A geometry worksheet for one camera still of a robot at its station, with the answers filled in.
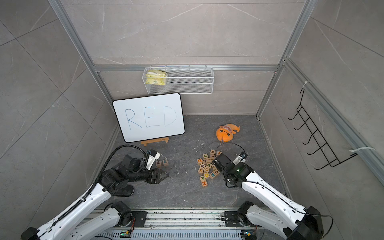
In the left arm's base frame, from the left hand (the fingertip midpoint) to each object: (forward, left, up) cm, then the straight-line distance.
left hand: (166, 172), depth 72 cm
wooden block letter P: (+2, -19, -15) cm, 24 cm away
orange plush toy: (+29, -35, -9) cm, 47 cm away
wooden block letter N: (-1, -19, -15) cm, 25 cm away
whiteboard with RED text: (+36, +17, +2) cm, 40 cm away
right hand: (+3, -32, -6) cm, 33 cm away
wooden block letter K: (+6, -18, -15) cm, 24 cm away
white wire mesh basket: (+61, -5, +13) cm, 62 cm away
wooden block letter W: (+4, -24, -15) cm, 29 cm away
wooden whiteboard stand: (+28, +19, -15) cm, 37 cm away
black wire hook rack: (-3, -69, +16) cm, 71 cm away
